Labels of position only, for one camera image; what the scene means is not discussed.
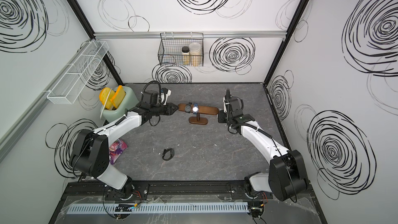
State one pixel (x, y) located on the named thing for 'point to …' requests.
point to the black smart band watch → (172, 154)
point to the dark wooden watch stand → (197, 120)
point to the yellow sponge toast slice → (103, 96)
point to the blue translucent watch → (195, 108)
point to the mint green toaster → (113, 115)
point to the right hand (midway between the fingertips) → (222, 114)
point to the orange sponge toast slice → (118, 96)
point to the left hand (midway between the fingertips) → (177, 107)
